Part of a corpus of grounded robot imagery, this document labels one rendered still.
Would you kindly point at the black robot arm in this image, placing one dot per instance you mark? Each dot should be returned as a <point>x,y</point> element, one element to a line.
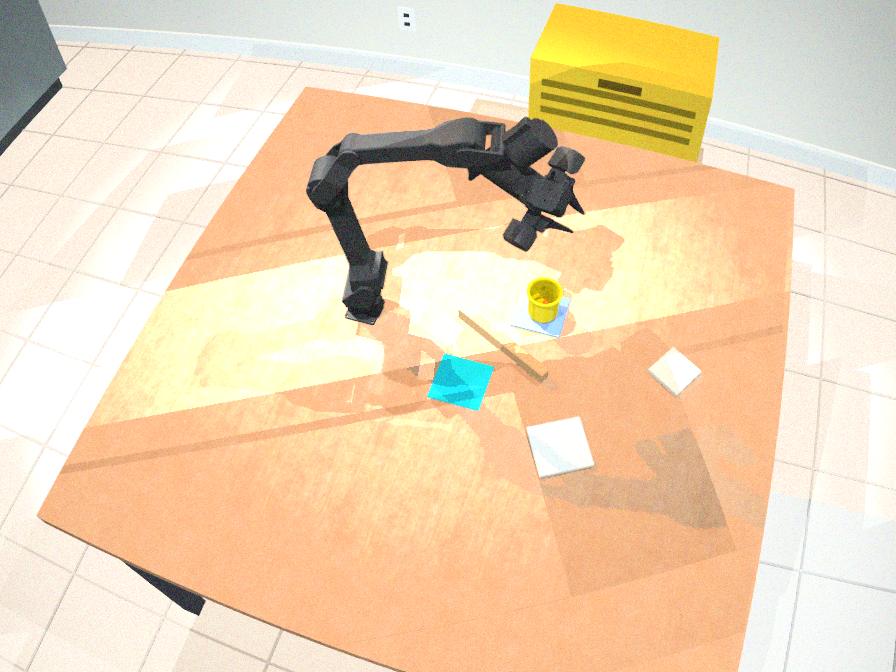
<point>458,143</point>

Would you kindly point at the yellow translucent cup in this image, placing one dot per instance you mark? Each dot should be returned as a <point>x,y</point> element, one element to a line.
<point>538,290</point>

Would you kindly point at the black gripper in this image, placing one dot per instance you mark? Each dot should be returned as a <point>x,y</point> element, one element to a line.
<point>522,234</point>

